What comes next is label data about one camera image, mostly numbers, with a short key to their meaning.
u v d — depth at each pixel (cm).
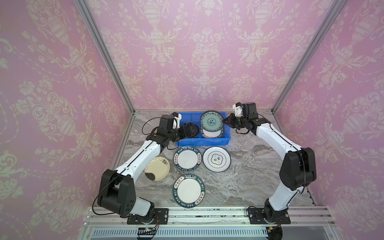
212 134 103
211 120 90
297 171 47
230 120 78
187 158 96
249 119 69
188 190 82
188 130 73
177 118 77
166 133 65
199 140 105
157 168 91
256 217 73
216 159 94
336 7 69
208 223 73
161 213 75
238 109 82
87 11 71
